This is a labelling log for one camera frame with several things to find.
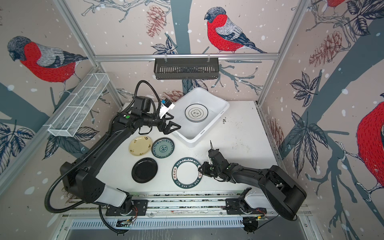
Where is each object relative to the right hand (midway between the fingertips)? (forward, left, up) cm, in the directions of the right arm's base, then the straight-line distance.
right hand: (198, 172), depth 85 cm
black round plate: (-1, +31, +1) cm, 31 cm away
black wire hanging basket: (+65, +11, +28) cm, 72 cm away
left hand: (+14, +11, +29) cm, 34 cm away
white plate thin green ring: (+45, +3, +2) cm, 46 cm away
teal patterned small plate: (+15, +24, +1) cm, 28 cm away
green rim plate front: (-2, +7, 0) cm, 7 cm away
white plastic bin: (+29, +7, -1) cm, 30 cm away
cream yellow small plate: (+13, +37, +5) cm, 39 cm away
